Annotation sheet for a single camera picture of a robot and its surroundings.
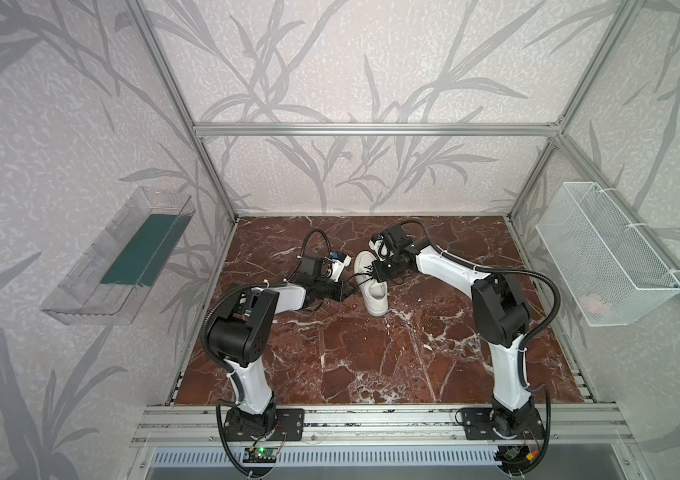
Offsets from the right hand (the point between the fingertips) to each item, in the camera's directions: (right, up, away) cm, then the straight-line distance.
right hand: (375, 265), depth 97 cm
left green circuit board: (-29, -44, -25) cm, 59 cm away
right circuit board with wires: (+34, -45, -23) cm, 61 cm away
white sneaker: (0, -9, -4) cm, 10 cm away
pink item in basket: (+53, -8, -24) cm, 58 cm away
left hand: (-6, -4, -3) cm, 8 cm away
